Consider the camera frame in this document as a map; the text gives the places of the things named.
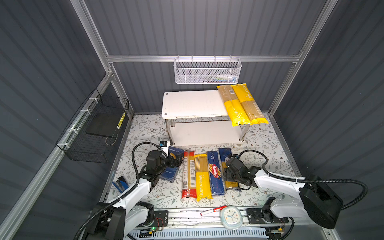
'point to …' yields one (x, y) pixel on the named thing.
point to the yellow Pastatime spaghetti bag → (203, 188)
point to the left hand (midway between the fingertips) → (176, 152)
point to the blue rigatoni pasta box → (175, 157)
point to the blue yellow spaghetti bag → (225, 154)
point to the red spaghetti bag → (189, 184)
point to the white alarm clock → (231, 217)
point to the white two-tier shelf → (198, 117)
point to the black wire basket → (91, 136)
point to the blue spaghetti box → (216, 176)
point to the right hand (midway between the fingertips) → (229, 175)
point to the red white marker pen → (217, 209)
